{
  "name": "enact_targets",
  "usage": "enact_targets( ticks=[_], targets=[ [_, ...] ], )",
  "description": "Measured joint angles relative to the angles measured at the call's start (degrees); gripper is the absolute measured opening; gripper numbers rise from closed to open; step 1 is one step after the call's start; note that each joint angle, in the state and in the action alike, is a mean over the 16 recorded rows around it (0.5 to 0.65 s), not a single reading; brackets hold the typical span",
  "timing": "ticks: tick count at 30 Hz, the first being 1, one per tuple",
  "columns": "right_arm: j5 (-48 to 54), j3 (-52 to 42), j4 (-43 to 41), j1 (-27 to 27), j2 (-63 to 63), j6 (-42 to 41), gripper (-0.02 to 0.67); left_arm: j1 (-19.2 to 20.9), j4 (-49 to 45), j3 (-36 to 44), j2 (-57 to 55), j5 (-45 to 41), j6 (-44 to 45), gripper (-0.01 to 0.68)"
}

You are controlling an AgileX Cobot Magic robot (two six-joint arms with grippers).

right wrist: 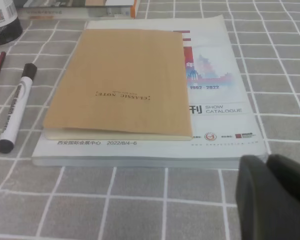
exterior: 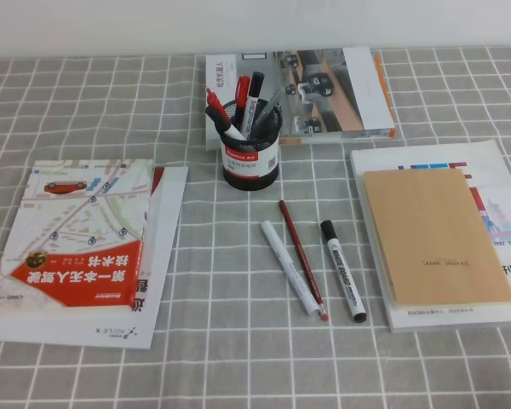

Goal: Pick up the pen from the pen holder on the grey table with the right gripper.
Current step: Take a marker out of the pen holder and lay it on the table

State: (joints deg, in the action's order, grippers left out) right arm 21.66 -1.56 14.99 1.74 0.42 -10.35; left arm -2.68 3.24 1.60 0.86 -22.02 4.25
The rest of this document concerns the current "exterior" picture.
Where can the black mesh pen holder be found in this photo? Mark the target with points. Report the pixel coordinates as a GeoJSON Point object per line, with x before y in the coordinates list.
{"type": "Point", "coordinates": [253, 164]}

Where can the grey pen in holder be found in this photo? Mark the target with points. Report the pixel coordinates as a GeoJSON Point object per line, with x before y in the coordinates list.
{"type": "Point", "coordinates": [265, 112]}

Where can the white pen on table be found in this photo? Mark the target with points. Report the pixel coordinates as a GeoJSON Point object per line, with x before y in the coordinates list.
{"type": "Point", "coordinates": [294, 276]}

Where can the red pen in holder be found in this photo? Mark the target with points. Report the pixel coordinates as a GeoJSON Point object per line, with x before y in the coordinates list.
{"type": "Point", "coordinates": [213, 101]}

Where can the red-capped marker in holder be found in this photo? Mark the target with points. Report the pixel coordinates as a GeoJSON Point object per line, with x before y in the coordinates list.
{"type": "Point", "coordinates": [241, 94]}

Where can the black-capped white marker leaning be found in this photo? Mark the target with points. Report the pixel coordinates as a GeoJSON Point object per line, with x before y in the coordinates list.
{"type": "Point", "coordinates": [223, 123]}

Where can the grey checkered tablecloth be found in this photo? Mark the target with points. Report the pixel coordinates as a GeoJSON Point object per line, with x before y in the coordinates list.
{"type": "Point", "coordinates": [231, 331]}

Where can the black whiteboard marker on table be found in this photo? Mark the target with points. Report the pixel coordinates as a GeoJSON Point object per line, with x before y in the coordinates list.
{"type": "Point", "coordinates": [350, 290]}

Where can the red pencil with eraser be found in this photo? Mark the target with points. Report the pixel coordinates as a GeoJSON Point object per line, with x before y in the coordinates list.
{"type": "Point", "coordinates": [311, 282]}

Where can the white photo-cover book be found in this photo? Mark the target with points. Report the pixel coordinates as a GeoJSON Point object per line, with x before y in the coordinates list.
{"type": "Point", "coordinates": [315, 106]}

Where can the orange-edged book underneath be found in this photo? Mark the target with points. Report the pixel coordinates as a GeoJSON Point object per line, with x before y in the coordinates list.
{"type": "Point", "coordinates": [368, 92]}

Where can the white Agilex booklet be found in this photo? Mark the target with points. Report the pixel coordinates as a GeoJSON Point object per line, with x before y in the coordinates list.
{"type": "Point", "coordinates": [118, 330]}

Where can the red and white map book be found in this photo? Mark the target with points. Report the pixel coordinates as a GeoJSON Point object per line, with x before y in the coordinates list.
{"type": "Point", "coordinates": [77, 238]}

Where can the tan kraft notebook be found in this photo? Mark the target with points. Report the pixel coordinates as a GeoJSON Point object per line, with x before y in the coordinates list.
{"type": "Point", "coordinates": [434, 244]}

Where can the white magazine under notebook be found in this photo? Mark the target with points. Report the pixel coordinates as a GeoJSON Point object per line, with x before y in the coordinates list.
{"type": "Point", "coordinates": [490, 182]}

